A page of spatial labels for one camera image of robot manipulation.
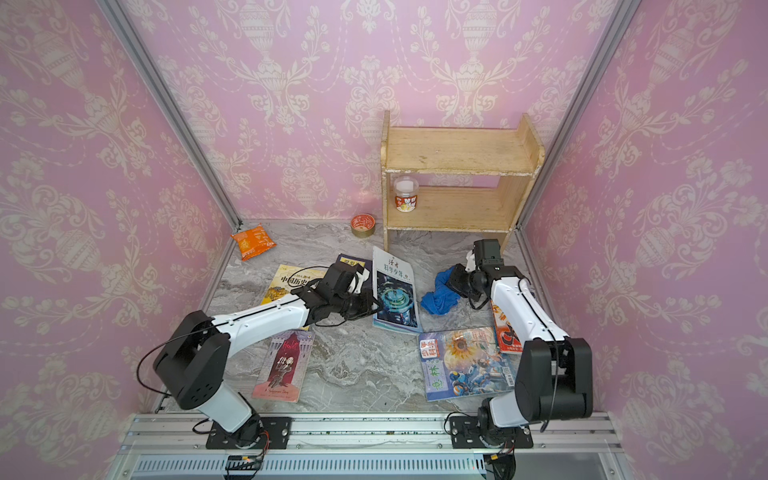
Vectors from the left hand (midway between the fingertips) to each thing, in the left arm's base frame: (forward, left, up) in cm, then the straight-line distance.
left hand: (386, 309), depth 84 cm
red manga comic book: (-5, -36, -9) cm, 38 cm away
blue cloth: (+1, -15, +3) cm, 16 cm away
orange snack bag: (+31, +50, -8) cm, 59 cm away
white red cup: (+30, -6, +17) cm, 35 cm away
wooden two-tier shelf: (+49, -25, +9) cm, 56 cm away
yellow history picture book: (+19, +34, -12) cm, 41 cm away
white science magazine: (+9, -2, -3) cm, 10 cm away
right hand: (+9, -18, +2) cm, 20 cm away
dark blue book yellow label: (+25, +13, -9) cm, 29 cm away
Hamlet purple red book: (-14, +29, -12) cm, 34 cm away
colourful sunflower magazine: (-11, -23, -11) cm, 28 cm away
